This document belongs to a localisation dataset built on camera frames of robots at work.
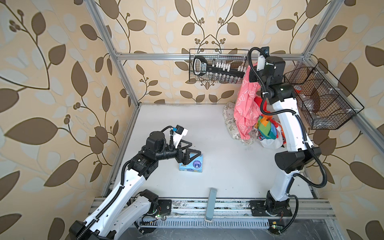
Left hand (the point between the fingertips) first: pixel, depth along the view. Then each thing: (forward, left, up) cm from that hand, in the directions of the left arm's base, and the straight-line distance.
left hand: (196, 149), depth 66 cm
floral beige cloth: (+45, -22, -23) cm, 55 cm away
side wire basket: (+23, -63, +8) cm, 67 cm away
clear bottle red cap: (+40, -59, +2) cm, 72 cm away
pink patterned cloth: (+24, -27, +1) cm, 36 cm away
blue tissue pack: (+1, 0, -21) cm, 21 cm away
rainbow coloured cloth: (+20, -40, -9) cm, 45 cm away
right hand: (+34, -29, +20) cm, 49 cm away
